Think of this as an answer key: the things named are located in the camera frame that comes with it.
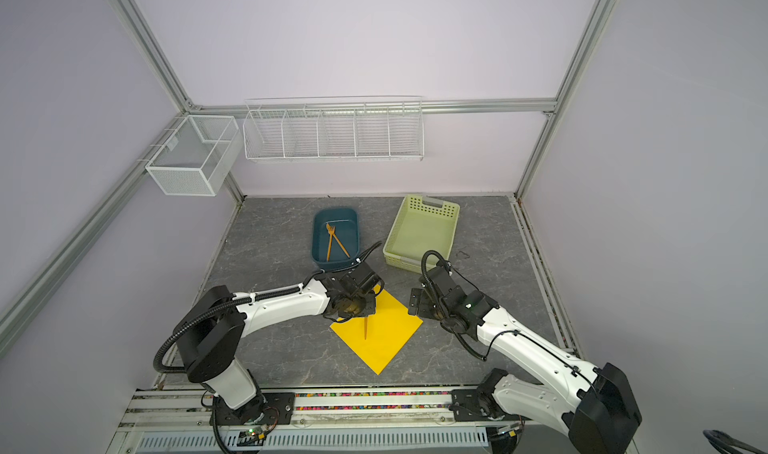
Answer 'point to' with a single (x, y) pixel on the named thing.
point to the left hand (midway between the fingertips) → (370, 311)
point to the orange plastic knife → (338, 241)
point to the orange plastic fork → (331, 231)
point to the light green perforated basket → (422, 223)
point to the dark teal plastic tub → (346, 221)
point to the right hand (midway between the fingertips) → (425, 303)
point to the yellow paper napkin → (378, 337)
